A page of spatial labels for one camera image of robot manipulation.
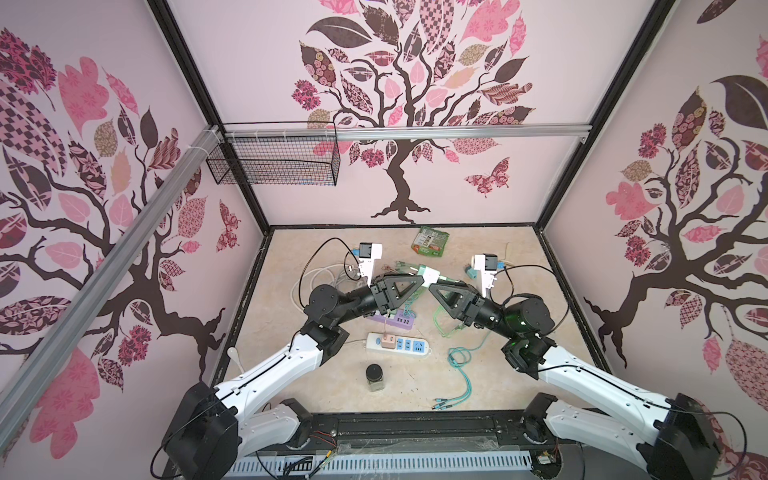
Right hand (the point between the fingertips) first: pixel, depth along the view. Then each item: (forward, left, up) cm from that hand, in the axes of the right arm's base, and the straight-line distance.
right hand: (434, 287), depth 58 cm
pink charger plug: (+2, +10, -30) cm, 32 cm away
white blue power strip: (+2, +5, -34) cm, 34 cm away
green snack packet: (+44, -7, -36) cm, 57 cm away
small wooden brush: (+41, -37, -37) cm, 66 cm away
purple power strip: (+11, +7, -34) cm, 37 cm away
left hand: (0, +2, 0) cm, 2 cm away
